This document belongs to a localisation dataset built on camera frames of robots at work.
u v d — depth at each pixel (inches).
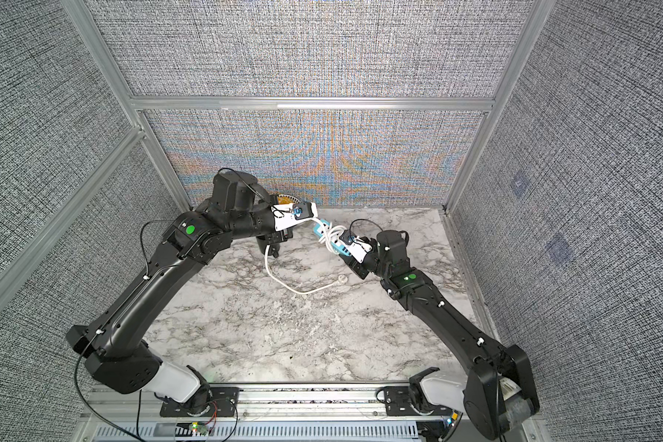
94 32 28.8
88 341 15.6
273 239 22.3
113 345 15.4
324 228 30.5
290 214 20.0
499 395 15.9
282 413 28.8
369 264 27.6
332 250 29.4
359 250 26.6
